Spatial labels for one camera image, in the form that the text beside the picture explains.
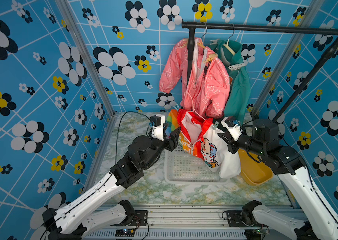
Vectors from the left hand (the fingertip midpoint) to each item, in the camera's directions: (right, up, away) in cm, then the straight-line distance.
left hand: (176, 124), depth 60 cm
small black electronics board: (-26, -53, +12) cm, 60 cm away
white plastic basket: (+4, -27, +31) cm, 41 cm away
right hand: (+21, -3, +5) cm, 22 cm away
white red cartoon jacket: (+11, -6, +9) cm, 15 cm away
